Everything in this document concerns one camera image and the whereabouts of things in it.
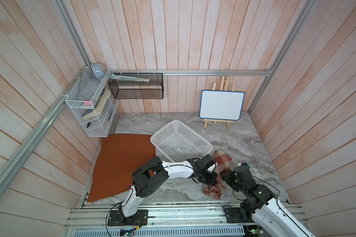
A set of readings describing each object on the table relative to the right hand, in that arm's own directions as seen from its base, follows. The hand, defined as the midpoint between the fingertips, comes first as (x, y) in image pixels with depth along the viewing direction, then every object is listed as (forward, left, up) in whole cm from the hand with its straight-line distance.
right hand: (222, 173), depth 83 cm
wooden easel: (+52, -5, +23) cm, 57 cm away
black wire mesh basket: (+54, +67, +19) cm, 88 cm away
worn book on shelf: (+22, +73, +27) cm, 81 cm away
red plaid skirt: (+8, -1, +3) cm, 9 cm away
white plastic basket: (+24, +25, -3) cm, 35 cm away
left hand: (-6, +5, -3) cm, 8 cm away
